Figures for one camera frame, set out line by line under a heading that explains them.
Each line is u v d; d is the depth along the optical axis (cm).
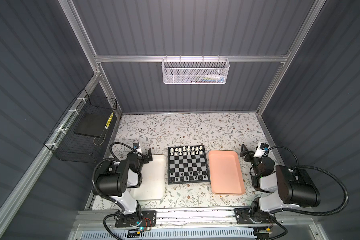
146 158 85
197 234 77
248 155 80
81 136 72
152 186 85
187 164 91
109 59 104
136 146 81
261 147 76
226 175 94
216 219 74
